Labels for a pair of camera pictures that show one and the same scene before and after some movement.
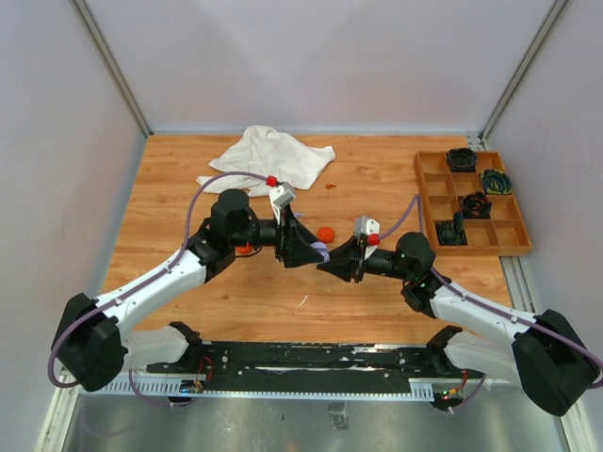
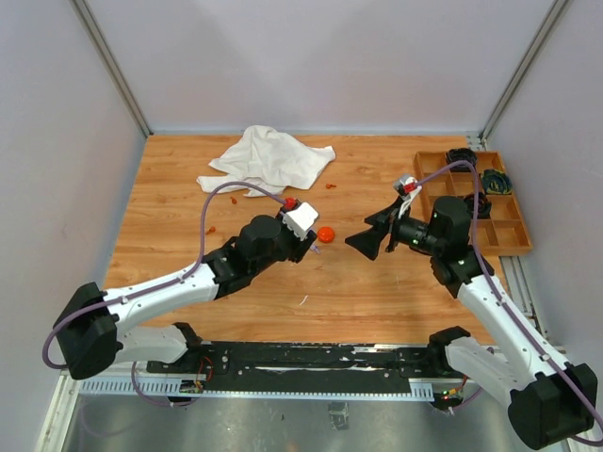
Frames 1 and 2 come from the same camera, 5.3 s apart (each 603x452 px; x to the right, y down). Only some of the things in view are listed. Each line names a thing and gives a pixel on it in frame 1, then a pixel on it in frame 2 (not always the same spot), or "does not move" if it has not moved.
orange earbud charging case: x=325 y=234 does not move
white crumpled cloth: x=267 y=152 does not move
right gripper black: x=347 y=259 to x=368 y=241
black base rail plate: x=366 y=367 does not move
